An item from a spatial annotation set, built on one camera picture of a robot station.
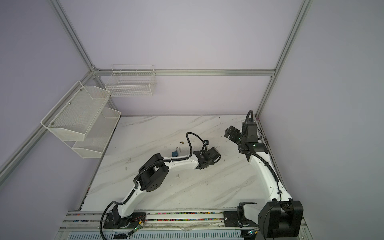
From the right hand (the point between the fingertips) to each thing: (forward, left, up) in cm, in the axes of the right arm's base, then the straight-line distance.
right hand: (231, 131), depth 81 cm
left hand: (-4, +12, -22) cm, 25 cm away
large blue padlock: (-1, +34, -22) cm, 40 cm away
